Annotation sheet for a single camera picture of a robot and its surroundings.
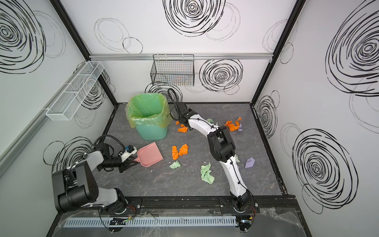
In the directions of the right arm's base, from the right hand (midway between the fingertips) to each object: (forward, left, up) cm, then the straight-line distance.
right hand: (191, 113), depth 102 cm
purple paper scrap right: (-31, -36, -10) cm, 49 cm away
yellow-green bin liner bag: (0, +29, +3) cm, 30 cm away
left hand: (-31, +34, -7) cm, 47 cm away
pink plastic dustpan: (-28, +26, -8) cm, 39 cm away
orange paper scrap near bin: (-8, +5, -8) cm, 12 cm away
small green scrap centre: (-34, +9, -9) cm, 36 cm away
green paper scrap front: (-38, -9, -9) cm, 40 cm away
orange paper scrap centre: (-24, +5, -10) cm, 26 cm away
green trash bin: (-16, +25, -1) cm, 30 cm away
